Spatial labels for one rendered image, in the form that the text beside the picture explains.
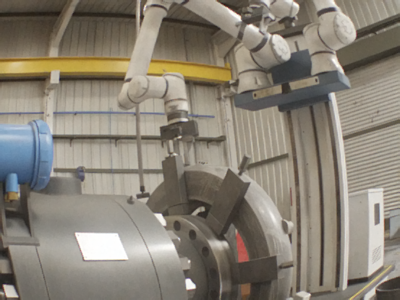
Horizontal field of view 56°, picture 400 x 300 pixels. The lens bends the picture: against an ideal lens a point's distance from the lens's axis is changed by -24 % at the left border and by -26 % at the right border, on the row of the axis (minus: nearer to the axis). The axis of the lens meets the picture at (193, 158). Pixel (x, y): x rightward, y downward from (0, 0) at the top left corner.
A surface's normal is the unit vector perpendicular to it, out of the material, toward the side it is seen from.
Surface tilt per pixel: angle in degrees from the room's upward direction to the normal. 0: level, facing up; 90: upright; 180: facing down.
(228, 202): 90
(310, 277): 90
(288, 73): 90
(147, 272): 76
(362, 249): 90
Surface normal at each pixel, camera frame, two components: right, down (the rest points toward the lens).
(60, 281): 0.59, -0.35
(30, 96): 0.53, -0.18
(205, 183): -0.78, -0.03
